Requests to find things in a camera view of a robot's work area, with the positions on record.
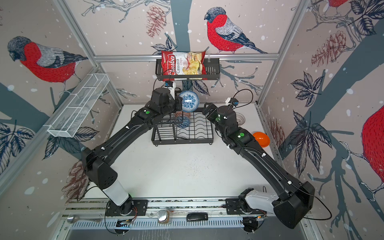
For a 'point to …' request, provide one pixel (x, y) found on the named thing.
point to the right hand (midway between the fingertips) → (206, 110)
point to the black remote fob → (194, 217)
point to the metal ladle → (74, 218)
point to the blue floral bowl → (190, 100)
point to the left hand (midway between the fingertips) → (182, 97)
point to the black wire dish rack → (200, 130)
